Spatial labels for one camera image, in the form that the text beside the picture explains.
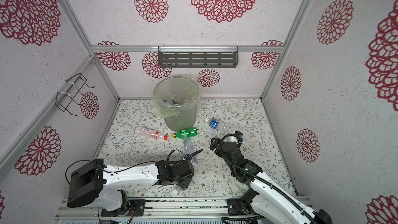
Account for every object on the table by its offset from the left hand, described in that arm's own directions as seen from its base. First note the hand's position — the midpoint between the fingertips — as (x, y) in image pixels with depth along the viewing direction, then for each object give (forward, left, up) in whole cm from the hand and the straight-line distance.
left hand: (186, 179), depth 80 cm
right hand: (+15, -15, +14) cm, 25 cm away
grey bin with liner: (+30, +6, +14) cm, 33 cm away
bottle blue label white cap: (-5, +4, +2) cm, 7 cm away
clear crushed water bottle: (+19, -1, -2) cm, 19 cm away
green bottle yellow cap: (+26, +2, +2) cm, 27 cm away
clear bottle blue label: (+34, -18, +2) cm, 38 cm away
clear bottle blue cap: (+45, +10, +14) cm, 48 cm away
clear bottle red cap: (+27, +26, +3) cm, 37 cm away
